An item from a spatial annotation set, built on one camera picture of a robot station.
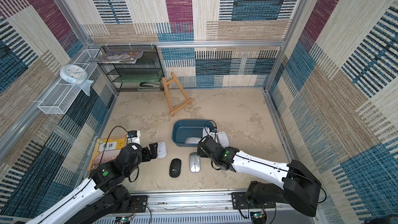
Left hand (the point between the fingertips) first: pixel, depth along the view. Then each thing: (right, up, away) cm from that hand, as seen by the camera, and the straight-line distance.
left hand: (150, 145), depth 77 cm
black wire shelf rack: (-11, +48, +31) cm, 58 cm away
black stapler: (-13, +34, +32) cm, 48 cm away
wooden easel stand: (0, +28, +37) cm, 47 cm away
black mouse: (+11, -15, +4) cm, 19 cm away
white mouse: (+3, -6, +11) cm, 12 cm away
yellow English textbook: (-29, -6, +13) cm, 32 cm away
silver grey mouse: (+22, -11, +7) cm, 25 cm away
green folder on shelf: (-19, +38, +33) cm, 54 cm away
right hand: (+26, -1, +5) cm, 26 cm away
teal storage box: (+13, +4, +21) cm, 25 cm away
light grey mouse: (+19, -3, +22) cm, 30 cm away
